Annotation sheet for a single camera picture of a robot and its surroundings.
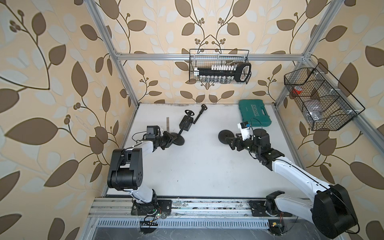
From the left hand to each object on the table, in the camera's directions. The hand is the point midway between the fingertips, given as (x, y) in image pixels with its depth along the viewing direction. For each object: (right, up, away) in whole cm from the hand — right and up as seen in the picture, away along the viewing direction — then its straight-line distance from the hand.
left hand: (173, 135), depth 93 cm
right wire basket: (+79, +18, -20) cm, 83 cm away
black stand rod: (+20, +20, +25) cm, 38 cm away
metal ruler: (-7, +7, +15) cm, 18 cm away
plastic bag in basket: (+73, +15, -20) cm, 77 cm away
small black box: (+9, +6, +12) cm, 16 cm away
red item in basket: (+74, +28, -6) cm, 80 cm away
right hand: (+34, 0, -9) cm, 36 cm away
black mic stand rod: (+10, +14, -3) cm, 17 cm away
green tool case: (+57, +16, +16) cm, 61 cm away
